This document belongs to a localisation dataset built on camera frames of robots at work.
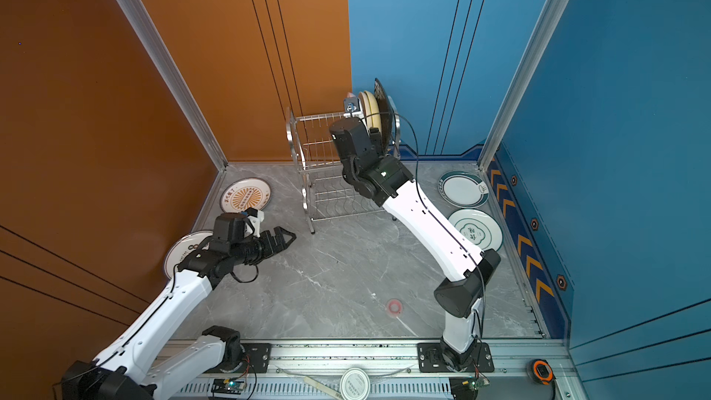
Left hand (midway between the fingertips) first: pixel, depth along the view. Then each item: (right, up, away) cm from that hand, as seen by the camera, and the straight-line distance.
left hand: (287, 239), depth 80 cm
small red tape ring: (+33, -20, +3) cm, 39 cm away
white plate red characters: (-40, -6, +14) cm, 43 cm away
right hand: (+21, +29, -10) cm, 38 cm away
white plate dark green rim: (+63, +14, +32) cm, 72 cm away
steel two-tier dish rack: (+8, +13, +25) cm, 30 cm away
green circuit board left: (-13, -36, -9) cm, 40 cm away
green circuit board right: (+48, -36, -10) cm, 61 cm away
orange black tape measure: (+66, -31, -11) cm, 74 cm away
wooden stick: (+16, -37, -12) cm, 42 cm away
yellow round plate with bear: (+27, +50, +44) cm, 72 cm away
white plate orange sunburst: (-26, +12, +29) cm, 41 cm away
